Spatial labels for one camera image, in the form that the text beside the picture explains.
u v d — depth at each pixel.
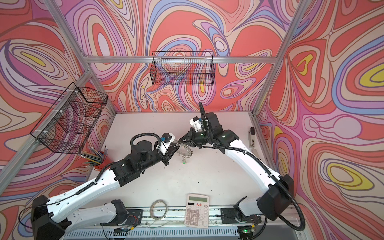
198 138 0.62
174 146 0.69
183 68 0.95
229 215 0.73
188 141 0.62
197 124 0.69
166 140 0.57
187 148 0.72
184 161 0.85
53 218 0.39
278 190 0.40
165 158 0.61
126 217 0.71
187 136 0.67
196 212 0.73
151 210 0.76
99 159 0.84
